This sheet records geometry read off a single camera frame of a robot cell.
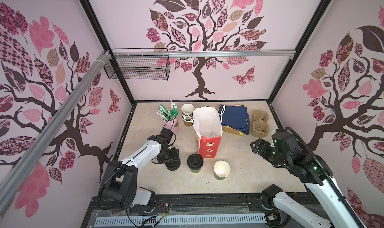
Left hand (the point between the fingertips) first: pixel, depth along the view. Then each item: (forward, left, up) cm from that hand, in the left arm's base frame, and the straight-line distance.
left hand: (172, 161), depth 85 cm
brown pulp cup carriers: (+22, -57, +2) cm, 61 cm away
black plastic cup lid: (-4, -13, +9) cm, 16 cm away
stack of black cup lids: (-2, -1, 0) cm, 2 cm away
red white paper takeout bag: (+21, -22, 0) cm, 31 cm away
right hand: (-1, -42, +22) cm, 47 cm away
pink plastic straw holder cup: (+17, 0, +13) cm, 21 cm away
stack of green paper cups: (+26, -8, +10) cm, 29 cm away
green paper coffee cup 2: (-5, -28, +1) cm, 29 cm away
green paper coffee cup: (-6, -14, +1) cm, 15 cm away
